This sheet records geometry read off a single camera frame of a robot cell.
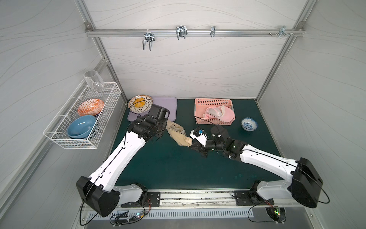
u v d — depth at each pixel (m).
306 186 0.41
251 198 0.65
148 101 1.19
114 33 0.79
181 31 0.76
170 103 1.19
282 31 0.76
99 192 0.37
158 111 0.54
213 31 0.78
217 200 0.75
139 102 1.15
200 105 1.15
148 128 0.49
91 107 0.71
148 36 0.78
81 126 0.62
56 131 0.56
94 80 0.73
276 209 0.72
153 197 0.74
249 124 1.04
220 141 0.60
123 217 0.69
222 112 1.05
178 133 0.72
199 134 0.64
